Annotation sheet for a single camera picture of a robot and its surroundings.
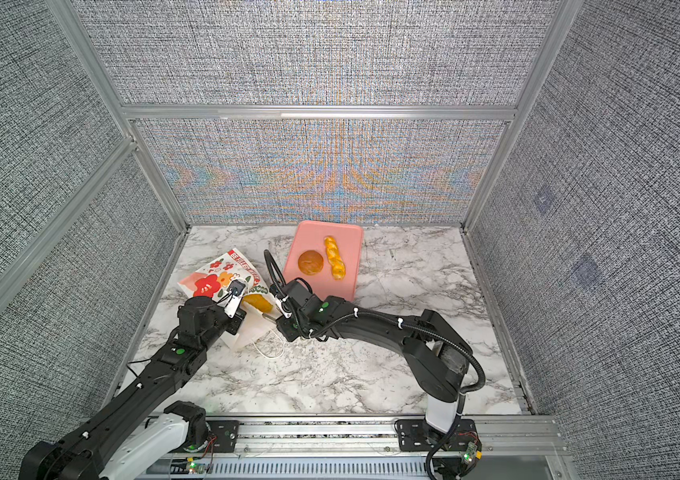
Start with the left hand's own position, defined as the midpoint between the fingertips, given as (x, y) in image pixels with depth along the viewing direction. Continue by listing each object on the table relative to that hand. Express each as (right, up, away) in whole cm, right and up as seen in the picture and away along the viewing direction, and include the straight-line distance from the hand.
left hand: (239, 297), depth 83 cm
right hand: (+12, -7, 0) cm, 14 cm away
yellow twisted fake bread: (+26, +11, +23) cm, 37 cm away
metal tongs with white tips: (+13, 0, -10) cm, 16 cm away
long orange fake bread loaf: (+4, -3, +7) cm, 8 cm away
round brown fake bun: (+18, +9, +20) cm, 29 cm away
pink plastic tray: (+32, +17, +30) cm, 47 cm away
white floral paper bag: (-10, +4, +6) cm, 12 cm away
